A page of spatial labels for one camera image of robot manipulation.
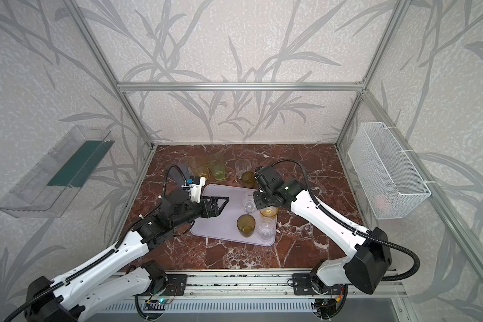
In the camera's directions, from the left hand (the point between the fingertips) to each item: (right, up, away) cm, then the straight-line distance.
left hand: (222, 200), depth 73 cm
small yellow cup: (+19, -9, +17) cm, 27 cm away
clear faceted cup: (+5, +12, +33) cm, 36 cm away
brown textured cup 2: (+9, +5, +31) cm, 33 cm away
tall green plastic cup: (-8, +13, +33) cm, 36 cm away
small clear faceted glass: (+17, -15, +13) cm, 26 cm away
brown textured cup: (+9, -13, +12) cm, 20 cm away
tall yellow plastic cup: (-13, +11, +24) cm, 29 cm away
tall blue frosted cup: (-13, +11, -8) cm, 19 cm away
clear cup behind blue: (-22, +15, +27) cm, 37 cm away
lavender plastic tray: (-2, -15, +16) cm, 22 cm away
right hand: (+14, 0, +6) cm, 15 cm away
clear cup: (+10, -4, +11) cm, 15 cm away
